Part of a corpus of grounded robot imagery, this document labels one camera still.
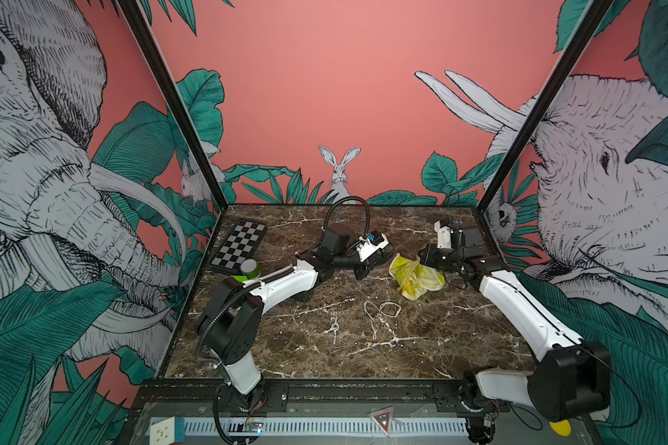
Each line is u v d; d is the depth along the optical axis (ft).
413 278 3.04
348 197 2.04
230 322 1.50
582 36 2.40
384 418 2.30
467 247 2.07
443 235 2.43
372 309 2.97
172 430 2.13
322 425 2.31
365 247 2.35
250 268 3.10
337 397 2.46
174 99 2.82
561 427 2.28
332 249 2.18
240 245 3.39
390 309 2.99
